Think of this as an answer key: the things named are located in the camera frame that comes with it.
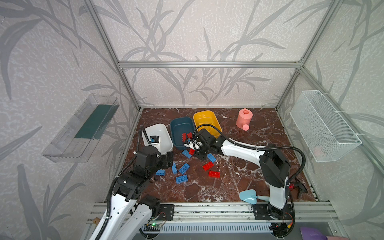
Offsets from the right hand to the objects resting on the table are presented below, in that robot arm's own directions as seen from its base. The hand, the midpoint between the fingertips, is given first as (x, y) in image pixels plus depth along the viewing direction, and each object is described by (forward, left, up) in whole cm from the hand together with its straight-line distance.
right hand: (195, 147), depth 89 cm
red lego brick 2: (+12, +8, -7) cm, 16 cm away
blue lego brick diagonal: (-11, +7, -6) cm, 14 cm away
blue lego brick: (-1, +6, -7) cm, 9 cm away
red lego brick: (-9, -8, -7) cm, 14 cm away
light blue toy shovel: (-25, -29, -6) cm, 39 cm away
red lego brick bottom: (-14, -11, -7) cm, 19 cm away
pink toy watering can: (+21, -33, 0) cm, 39 cm away
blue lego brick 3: (-11, +12, -6) cm, 18 cm away
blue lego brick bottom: (-16, +8, -8) cm, 20 cm away
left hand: (-9, +12, +15) cm, 21 cm away
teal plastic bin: (+22, +13, -8) cm, 27 cm away
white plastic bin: (+9, +21, -9) cm, 25 cm away
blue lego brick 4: (-13, +20, -7) cm, 25 cm away
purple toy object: (-41, -54, -6) cm, 68 cm away
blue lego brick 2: (-4, -10, -7) cm, 12 cm away
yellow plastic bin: (+29, -8, -7) cm, 31 cm away
